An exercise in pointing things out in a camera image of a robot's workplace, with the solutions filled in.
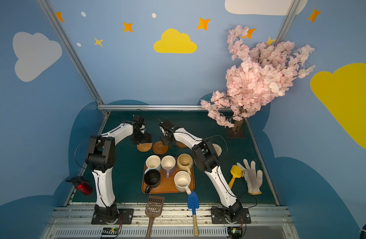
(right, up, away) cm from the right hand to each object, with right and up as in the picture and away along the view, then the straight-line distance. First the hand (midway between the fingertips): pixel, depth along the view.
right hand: (169, 137), depth 104 cm
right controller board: (+36, -46, -31) cm, 66 cm away
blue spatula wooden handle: (+15, -34, -25) cm, 45 cm away
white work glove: (+52, -23, -17) cm, 59 cm away
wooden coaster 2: (+8, -5, -5) cm, 11 cm away
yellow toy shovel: (+42, -20, -16) cm, 49 cm away
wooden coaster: (-7, -7, -3) cm, 10 cm away
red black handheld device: (-42, -22, -30) cm, 56 cm away
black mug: (-8, -23, -19) cm, 31 cm away
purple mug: (0, -16, -12) cm, 20 cm away
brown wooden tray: (+1, -26, -20) cm, 32 cm away
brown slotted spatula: (-5, -34, -29) cm, 45 cm away
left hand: (-16, -2, -2) cm, 16 cm away
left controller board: (-27, -45, -31) cm, 61 cm away
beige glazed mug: (+11, -14, -13) cm, 22 cm away
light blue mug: (-9, -14, -15) cm, 22 cm away
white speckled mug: (+9, -25, -18) cm, 32 cm away
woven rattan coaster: (-17, -6, -3) cm, 18 cm away
